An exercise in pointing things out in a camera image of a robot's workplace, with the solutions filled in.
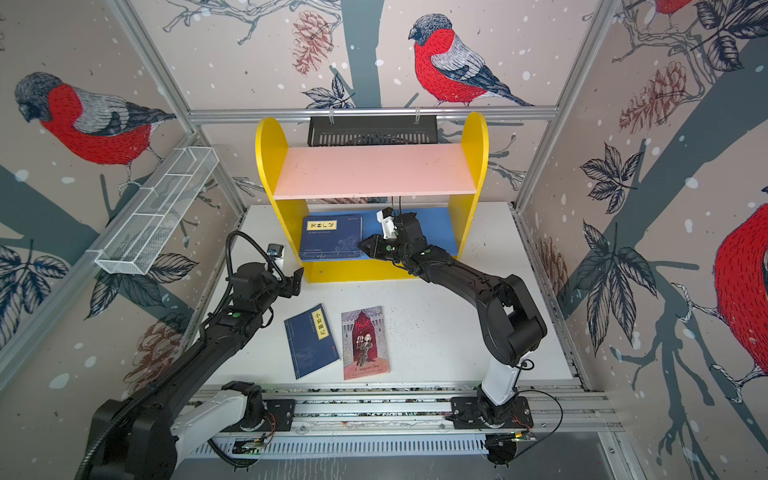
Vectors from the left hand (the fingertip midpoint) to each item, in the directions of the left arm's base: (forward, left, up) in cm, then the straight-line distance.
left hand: (285, 264), depth 83 cm
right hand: (+5, -21, +1) cm, 21 cm away
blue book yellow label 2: (-16, -6, -17) cm, 24 cm away
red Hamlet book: (-16, -22, -17) cm, 32 cm away
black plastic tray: (+39, -23, +18) cm, 49 cm away
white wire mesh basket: (+9, +33, +14) cm, 36 cm away
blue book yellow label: (+10, -12, 0) cm, 16 cm away
